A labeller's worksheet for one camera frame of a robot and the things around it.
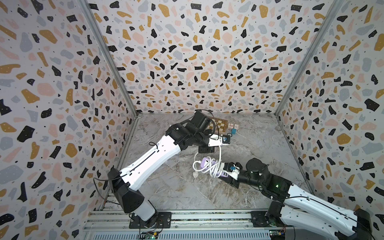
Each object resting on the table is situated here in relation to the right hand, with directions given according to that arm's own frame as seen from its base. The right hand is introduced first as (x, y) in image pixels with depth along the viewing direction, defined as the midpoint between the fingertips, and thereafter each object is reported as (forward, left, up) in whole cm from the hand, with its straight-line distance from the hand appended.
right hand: (220, 171), depth 70 cm
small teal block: (+40, -13, -19) cm, 47 cm away
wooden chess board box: (+45, -2, -18) cm, 48 cm away
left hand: (+11, +2, +9) cm, 15 cm away
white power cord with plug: (+1, +11, +5) cm, 12 cm away
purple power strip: (0, +6, +7) cm, 9 cm away
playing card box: (+45, -14, -19) cm, 51 cm away
